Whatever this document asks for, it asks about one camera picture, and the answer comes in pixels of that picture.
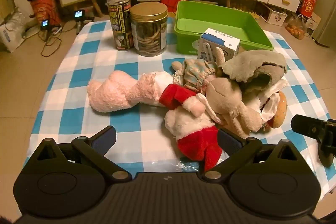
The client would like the grey refrigerator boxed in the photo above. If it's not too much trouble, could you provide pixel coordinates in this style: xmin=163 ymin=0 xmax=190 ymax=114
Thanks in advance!
xmin=312 ymin=0 xmax=336 ymax=47

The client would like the red printed bag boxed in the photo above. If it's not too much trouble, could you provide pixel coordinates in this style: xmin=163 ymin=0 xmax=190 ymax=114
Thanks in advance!
xmin=30 ymin=0 xmax=62 ymax=26

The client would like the white drawer with wooden handle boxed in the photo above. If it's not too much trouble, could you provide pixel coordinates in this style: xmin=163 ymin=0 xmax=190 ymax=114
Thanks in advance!
xmin=268 ymin=0 xmax=301 ymax=12

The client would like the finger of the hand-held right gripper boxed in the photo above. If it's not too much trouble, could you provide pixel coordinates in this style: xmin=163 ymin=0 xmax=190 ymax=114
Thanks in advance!
xmin=291 ymin=114 xmax=336 ymax=168

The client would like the grey plush slipper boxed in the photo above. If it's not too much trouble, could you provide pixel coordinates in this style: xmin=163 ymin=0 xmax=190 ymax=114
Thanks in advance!
xmin=222 ymin=52 xmax=288 ymax=98

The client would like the beige rabbit doll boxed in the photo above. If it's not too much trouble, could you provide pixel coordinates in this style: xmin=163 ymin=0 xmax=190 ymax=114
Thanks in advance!
xmin=171 ymin=47 xmax=263 ymax=139

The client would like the pink plush toy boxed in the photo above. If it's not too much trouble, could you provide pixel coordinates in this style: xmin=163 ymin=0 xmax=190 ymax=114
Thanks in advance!
xmin=87 ymin=70 xmax=175 ymax=113

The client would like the clear jar with gold lid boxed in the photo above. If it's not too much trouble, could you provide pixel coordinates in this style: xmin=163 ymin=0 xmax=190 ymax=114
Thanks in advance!
xmin=129 ymin=2 xmax=168 ymax=57

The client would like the blue and white milk carton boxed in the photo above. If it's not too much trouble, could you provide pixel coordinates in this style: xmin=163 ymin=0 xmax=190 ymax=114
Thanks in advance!
xmin=197 ymin=28 xmax=240 ymax=62

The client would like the green plastic bin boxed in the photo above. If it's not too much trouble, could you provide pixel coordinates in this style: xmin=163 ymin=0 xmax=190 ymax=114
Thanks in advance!
xmin=174 ymin=0 xmax=274 ymax=55

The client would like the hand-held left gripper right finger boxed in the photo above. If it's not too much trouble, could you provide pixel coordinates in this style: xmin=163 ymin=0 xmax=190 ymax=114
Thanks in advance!
xmin=201 ymin=127 xmax=302 ymax=181

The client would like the red gift box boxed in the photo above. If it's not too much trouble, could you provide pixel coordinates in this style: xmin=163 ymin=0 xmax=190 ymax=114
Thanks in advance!
xmin=299 ymin=0 xmax=322 ymax=17

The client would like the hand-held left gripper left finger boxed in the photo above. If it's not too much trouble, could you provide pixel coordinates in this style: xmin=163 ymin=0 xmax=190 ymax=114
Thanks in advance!
xmin=31 ymin=126 xmax=132 ymax=181

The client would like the white printed box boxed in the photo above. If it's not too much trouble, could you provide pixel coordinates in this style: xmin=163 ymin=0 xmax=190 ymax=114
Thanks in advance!
xmin=262 ymin=4 xmax=288 ymax=26

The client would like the red and white santa plush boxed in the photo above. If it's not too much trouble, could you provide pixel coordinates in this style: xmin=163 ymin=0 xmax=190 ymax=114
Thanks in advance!
xmin=159 ymin=84 xmax=223 ymax=172

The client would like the white plastic bag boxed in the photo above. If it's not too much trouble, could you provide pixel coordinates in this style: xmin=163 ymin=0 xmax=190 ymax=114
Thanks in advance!
xmin=0 ymin=7 xmax=29 ymax=52

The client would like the tall printed can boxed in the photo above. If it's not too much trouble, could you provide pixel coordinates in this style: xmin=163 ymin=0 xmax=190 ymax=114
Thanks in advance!
xmin=107 ymin=0 xmax=132 ymax=51

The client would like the bag of oranges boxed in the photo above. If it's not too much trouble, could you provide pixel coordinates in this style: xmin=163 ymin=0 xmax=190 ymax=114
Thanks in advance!
xmin=285 ymin=14 xmax=307 ymax=39

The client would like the yellow egg tray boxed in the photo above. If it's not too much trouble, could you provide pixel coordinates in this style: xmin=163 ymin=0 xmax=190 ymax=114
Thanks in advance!
xmin=231 ymin=1 xmax=260 ymax=20

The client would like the blue white checkered tablecloth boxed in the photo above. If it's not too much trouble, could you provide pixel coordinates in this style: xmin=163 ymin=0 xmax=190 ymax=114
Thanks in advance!
xmin=26 ymin=21 xmax=336 ymax=195

